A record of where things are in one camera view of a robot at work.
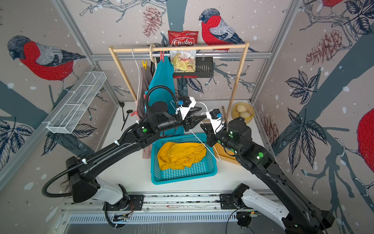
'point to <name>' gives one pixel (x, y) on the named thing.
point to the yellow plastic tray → (219, 150)
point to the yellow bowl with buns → (244, 110)
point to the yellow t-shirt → (179, 156)
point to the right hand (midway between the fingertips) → (202, 123)
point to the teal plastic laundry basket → (204, 168)
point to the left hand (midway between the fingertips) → (205, 110)
